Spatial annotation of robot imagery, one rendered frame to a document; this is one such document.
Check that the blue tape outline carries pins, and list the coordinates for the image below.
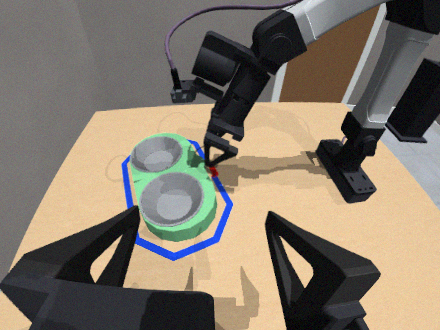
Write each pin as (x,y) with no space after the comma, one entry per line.
(194,248)

